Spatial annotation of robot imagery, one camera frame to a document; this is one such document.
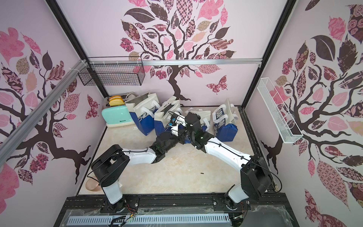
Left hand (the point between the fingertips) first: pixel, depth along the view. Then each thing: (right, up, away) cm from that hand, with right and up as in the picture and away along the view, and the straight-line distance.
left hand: (188, 131), depth 84 cm
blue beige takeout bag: (-30, +14, +4) cm, 33 cm away
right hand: (+2, +12, -5) cm, 13 cm away
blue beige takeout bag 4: (+23, +8, +3) cm, 25 cm away
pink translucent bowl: (-55, -30, -6) cm, 63 cm away
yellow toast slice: (-51, +20, +14) cm, 56 cm away
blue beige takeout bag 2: (-16, +10, -1) cm, 18 cm away
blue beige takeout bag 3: (+10, +9, 0) cm, 14 cm away
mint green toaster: (-51, +10, +15) cm, 54 cm away
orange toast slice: (-53, +24, +17) cm, 61 cm away
